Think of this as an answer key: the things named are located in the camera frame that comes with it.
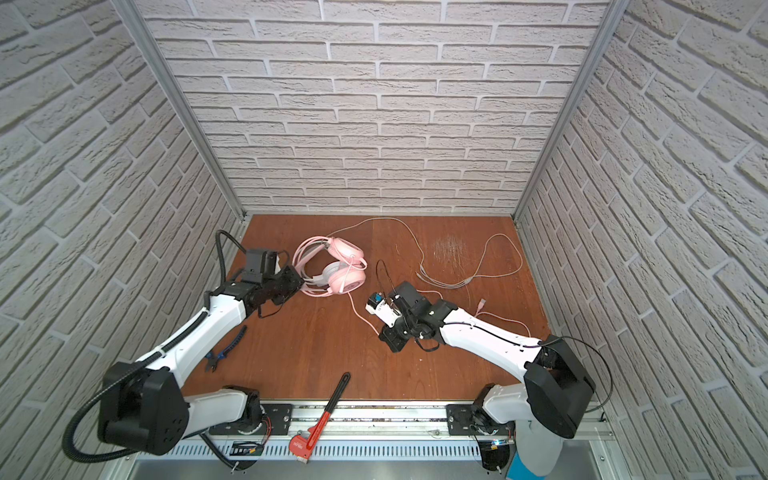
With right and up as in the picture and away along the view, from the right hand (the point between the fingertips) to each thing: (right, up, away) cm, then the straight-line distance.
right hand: (383, 334), depth 79 cm
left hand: (-23, +16, +5) cm, 28 cm away
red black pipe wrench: (-19, -23, -10) cm, 32 cm away
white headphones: (-20, +14, +15) cm, 29 cm away
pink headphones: (-20, +22, +2) cm, 30 cm away
